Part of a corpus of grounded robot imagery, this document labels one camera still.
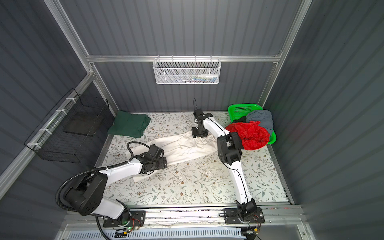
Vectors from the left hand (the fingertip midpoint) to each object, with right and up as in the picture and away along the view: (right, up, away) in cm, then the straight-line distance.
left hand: (162, 164), depth 92 cm
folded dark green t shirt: (-28, +24, +17) cm, 41 cm away
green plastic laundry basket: (+55, +36, +24) cm, 70 cm away
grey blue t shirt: (+70, +30, +12) cm, 77 cm away
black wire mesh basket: (-41, +21, -18) cm, 50 cm away
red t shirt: (+58, +17, +1) cm, 60 cm away
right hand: (+23, +16, +13) cm, 31 cm away
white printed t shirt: (+8, +9, +8) cm, 15 cm away
